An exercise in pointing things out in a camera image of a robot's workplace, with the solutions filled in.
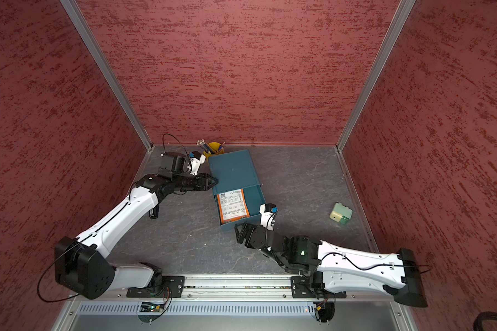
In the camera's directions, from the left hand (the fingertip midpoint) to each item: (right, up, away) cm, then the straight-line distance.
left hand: (212, 185), depth 79 cm
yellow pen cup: (-6, +17, +30) cm, 35 cm away
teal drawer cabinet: (+8, +6, +3) cm, 11 cm away
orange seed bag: (+8, -8, 0) cm, 12 cm away
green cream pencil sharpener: (+55, -13, +10) cm, 58 cm away
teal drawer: (+17, -5, +2) cm, 17 cm away
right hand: (+13, -16, -10) cm, 23 cm away
